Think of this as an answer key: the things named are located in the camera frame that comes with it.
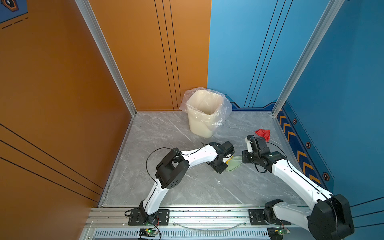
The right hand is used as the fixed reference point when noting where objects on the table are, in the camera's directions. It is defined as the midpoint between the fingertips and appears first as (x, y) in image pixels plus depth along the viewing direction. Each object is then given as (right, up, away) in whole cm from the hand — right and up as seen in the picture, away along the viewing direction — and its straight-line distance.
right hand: (242, 155), depth 85 cm
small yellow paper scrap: (-10, -3, -4) cm, 11 cm away
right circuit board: (+12, -34, -15) cm, 39 cm away
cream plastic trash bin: (-21, +29, +19) cm, 41 cm away
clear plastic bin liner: (-9, +25, +2) cm, 27 cm away
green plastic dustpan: (-4, -5, +2) cm, 7 cm away
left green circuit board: (-47, -34, -15) cm, 60 cm away
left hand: (-12, -9, +4) cm, 15 cm away
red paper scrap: (+22, +12, +20) cm, 32 cm away
